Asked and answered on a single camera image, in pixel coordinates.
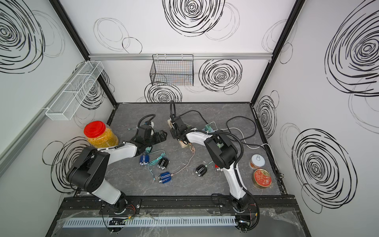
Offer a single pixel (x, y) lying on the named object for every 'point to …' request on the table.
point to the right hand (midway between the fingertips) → (176, 128)
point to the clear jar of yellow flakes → (100, 136)
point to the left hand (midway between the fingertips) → (162, 134)
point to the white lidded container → (257, 161)
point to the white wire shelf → (64, 107)
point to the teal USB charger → (208, 128)
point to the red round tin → (262, 177)
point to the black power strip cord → (243, 139)
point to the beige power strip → (184, 145)
